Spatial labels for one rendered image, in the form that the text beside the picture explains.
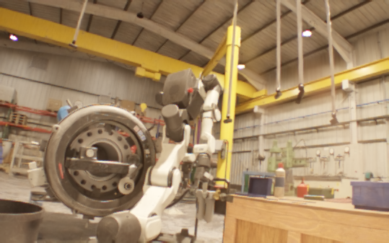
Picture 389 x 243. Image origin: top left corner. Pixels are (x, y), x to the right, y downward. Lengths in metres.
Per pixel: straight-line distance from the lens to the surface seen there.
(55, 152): 1.71
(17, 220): 0.96
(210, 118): 1.70
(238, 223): 1.59
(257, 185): 1.72
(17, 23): 13.89
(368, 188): 1.27
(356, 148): 7.50
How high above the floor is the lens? 0.55
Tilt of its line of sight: 13 degrees up
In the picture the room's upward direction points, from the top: 6 degrees clockwise
